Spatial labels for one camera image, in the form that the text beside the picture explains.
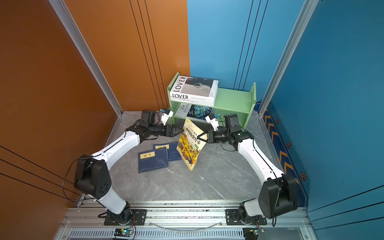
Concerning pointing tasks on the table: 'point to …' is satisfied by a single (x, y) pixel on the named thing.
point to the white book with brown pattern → (196, 101)
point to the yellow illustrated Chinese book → (189, 146)
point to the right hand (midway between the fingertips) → (198, 138)
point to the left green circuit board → (123, 232)
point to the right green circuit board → (252, 233)
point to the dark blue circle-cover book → (194, 111)
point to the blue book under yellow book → (173, 153)
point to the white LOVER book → (194, 88)
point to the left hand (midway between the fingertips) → (180, 129)
